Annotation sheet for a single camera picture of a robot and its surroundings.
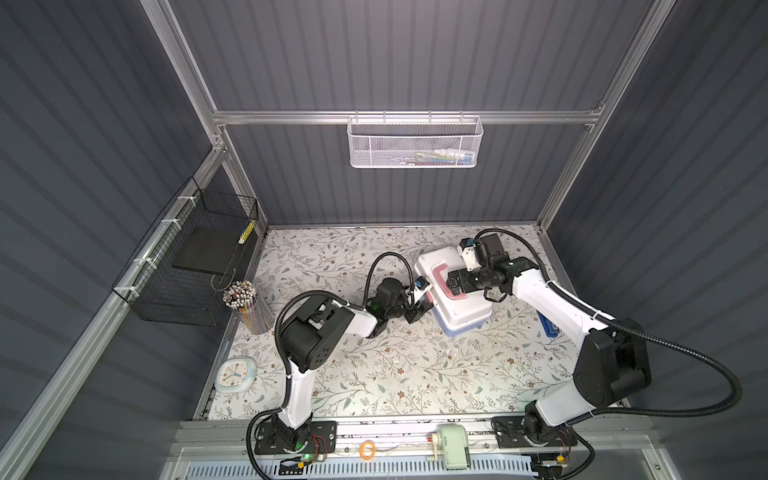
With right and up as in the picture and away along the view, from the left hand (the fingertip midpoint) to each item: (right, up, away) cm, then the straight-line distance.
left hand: (428, 297), depth 94 cm
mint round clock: (-55, -20, -13) cm, 60 cm away
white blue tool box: (+6, -3, -12) cm, 13 cm away
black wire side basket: (-60, +15, -20) cm, 65 cm away
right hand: (+10, +6, -6) cm, 13 cm away
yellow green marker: (-52, +19, -13) cm, 57 cm away
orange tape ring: (-18, -34, -22) cm, 45 cm away
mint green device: (+2, -30, -26) cm, 40 cm away
